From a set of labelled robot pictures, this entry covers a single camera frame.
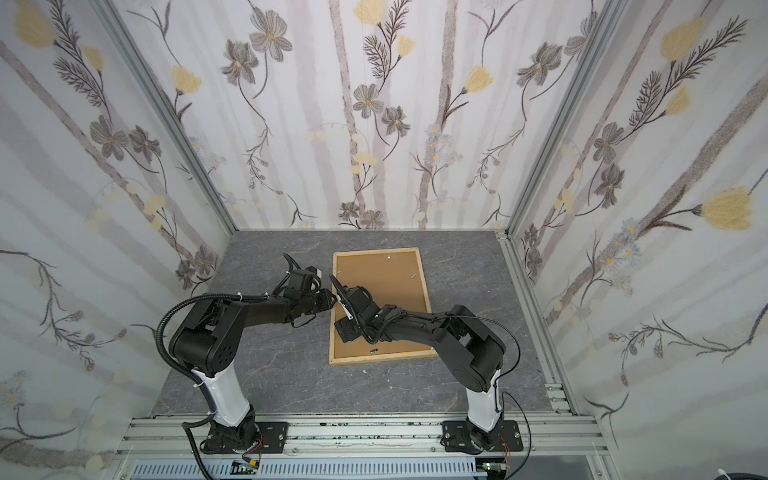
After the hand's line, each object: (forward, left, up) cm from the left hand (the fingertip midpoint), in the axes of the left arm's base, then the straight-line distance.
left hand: (331, 295), depth 100 cm
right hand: (-10, -4, +6) cm, 12 cm away
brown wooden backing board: (+10, -23, -4) cm, 25 cm away
